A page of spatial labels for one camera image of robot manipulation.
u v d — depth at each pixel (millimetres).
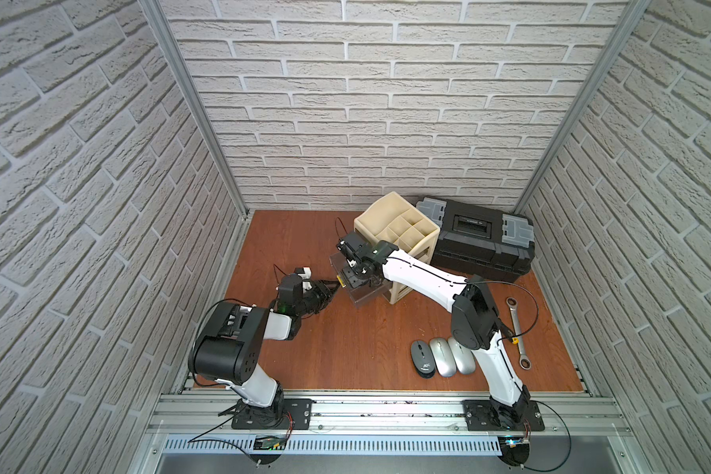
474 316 526
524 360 829
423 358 824
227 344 460
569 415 760
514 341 852
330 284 873
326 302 833
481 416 731
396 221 815
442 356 829
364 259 657
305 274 874
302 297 764
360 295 813
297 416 734
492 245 879
